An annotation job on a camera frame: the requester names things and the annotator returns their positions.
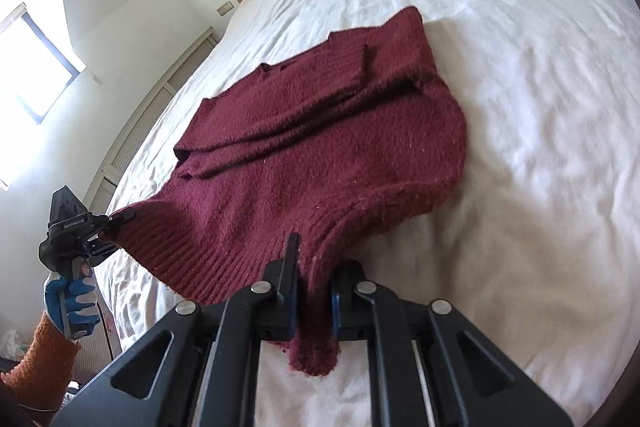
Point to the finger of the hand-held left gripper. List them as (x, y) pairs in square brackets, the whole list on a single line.
[(117, 219), (100, 252)]

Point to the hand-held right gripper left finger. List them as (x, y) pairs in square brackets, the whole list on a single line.
[(287, 289)]

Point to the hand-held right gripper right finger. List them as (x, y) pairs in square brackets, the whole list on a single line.
[(345, 294)]

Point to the dark red knitted sweater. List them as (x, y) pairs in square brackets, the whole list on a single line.
[(310, 147)]

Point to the person's left forearm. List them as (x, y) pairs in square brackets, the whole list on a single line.
[(42, 367)]

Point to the person's left hand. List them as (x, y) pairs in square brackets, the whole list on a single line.
[(80, 302)]

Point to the window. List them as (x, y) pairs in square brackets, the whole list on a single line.
[(40, 62)]

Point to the white bed cover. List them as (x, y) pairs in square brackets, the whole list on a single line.
[(525, 132)]

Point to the low slatted wall cabinet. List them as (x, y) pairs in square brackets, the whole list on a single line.
[(150, 117)]

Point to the wall switch plate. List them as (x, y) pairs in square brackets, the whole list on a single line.
[(225, 8)]

